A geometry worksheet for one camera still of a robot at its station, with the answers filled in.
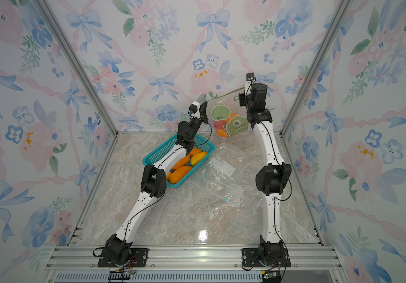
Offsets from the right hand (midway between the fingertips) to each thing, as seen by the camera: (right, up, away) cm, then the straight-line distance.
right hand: (250, 86), depth 86 cm
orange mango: (-7, -12, +12) cm, 18 cm away
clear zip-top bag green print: (-10, -13, +12) cm, 20 cm away
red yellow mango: (-14, -17, +14) cm, 26 cm away
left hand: (-21, -6, +2) cm, 22 cm away
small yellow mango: (-27, -35, +15) cm, 47 cm away
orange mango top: (-27, -32, +2) cm, 42 cm away
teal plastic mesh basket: (-25, -27, +20) cm, 42 cm away
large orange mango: (-12, -20, +21) cm, 31 cm away
